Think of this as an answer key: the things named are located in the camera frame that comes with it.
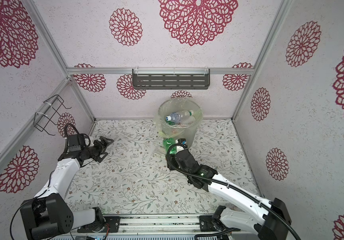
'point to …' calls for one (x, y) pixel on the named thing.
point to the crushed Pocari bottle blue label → (175, 117)
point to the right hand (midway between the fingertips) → (169, 154)
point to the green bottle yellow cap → (167, 142)
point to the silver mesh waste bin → (190, 135)
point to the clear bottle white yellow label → (185, 113)
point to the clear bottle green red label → (160, 152)
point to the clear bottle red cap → (189, 120)
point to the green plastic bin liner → (168, 129)
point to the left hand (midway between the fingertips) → (111, 148)
